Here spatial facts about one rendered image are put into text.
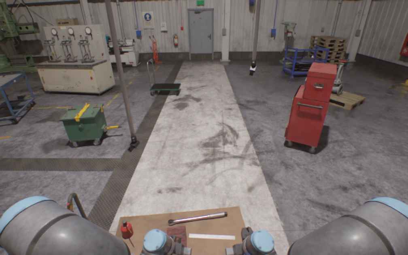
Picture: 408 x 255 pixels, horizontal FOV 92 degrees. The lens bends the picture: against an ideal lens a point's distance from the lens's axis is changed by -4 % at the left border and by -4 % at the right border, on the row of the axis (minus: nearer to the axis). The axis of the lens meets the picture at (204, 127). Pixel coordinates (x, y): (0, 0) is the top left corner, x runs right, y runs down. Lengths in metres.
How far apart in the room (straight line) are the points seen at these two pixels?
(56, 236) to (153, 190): 2.31
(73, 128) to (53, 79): 3.44
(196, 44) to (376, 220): 10.08
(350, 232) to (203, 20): 10.04
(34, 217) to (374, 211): 0.65
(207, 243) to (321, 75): 2.41
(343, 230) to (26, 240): 0.56
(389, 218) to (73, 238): 0.57
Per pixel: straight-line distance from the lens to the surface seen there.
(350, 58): 12.22
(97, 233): 0.48
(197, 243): 1.68
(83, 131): 3.79
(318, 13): 11.52
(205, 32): 10.27
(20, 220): 0.54
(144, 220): 1.85
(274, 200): 2.66
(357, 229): 0.48
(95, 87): 6.28
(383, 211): 0.54
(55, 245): 0.47
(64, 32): 7.22
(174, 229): 1.73
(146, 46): 10.76
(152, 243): 1.00
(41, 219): 0.51
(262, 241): 1.00
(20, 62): 11.64
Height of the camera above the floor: 1.89
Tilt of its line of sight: 28 degrees down
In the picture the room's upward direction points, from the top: 1 degrees counter-clockwise
